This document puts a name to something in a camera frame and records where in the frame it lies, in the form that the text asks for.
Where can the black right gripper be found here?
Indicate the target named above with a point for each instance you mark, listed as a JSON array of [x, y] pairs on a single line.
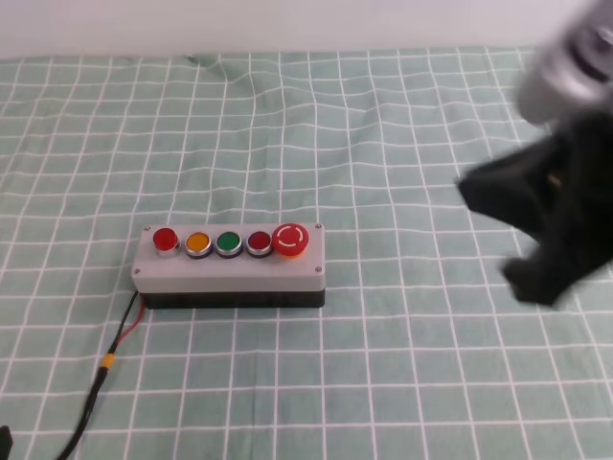
[[522, 189]]

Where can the grey black button switch box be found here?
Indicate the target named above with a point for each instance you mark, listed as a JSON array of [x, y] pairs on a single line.
[[215, 266]]

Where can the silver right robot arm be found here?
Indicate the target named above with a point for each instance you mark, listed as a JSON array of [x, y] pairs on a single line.
[[569, 78]]

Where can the cyan checkered tablecloth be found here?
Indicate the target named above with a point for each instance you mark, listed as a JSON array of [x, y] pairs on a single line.
[[420, 352]]

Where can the black object at bottom left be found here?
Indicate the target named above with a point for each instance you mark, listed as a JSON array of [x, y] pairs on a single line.
[[6, 442]]

